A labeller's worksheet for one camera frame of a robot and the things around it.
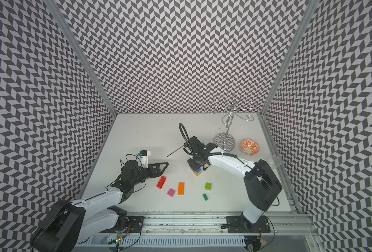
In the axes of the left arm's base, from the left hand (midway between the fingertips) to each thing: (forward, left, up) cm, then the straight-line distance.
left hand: (164, 166), depth 84 cm
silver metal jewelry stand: (+19, -36, -4) cm, 41 cm away
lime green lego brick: (-9, -24, -6) cm, 26 cm away
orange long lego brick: (-9, -9, -6) cm, 14 cm away
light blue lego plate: (-2, -18, -2) cm, 19 cm away
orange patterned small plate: (+15, -51, -4) cm, 53 cm away
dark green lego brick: (-14, -22, -7) cm, 27 cm away
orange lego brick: (-2, -17, -6) cm, 18 cm away
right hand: (+1, -18, -2) cm, 18 cm away
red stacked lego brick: (-7, +1, -4) cm, 8 cm away
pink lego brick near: (-12, -4, -6) cm, 14 cm away
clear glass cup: (+8, -66, -10) cm, 67 cm away
